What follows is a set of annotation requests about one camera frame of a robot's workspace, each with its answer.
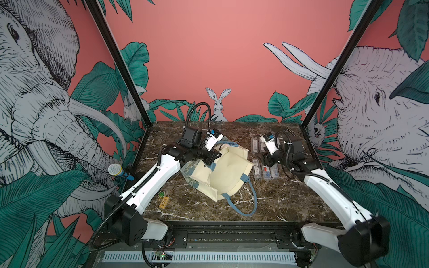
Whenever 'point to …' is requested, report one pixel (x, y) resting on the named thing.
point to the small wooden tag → (163, 202)
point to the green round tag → (161, 194)
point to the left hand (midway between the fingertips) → (220, 152)
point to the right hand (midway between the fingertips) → (259, 147)
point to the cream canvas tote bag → (227, 175)
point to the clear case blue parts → (274, 170)
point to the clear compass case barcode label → (254, 144)
